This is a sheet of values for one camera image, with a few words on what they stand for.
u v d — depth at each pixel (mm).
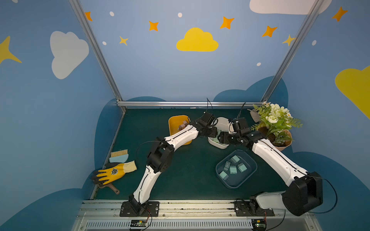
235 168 865
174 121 1094
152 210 739
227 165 861
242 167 875
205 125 746
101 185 803
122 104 1168
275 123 755
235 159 908
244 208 745
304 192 405
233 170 861
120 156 937
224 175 840
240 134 641
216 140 852
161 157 554
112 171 824
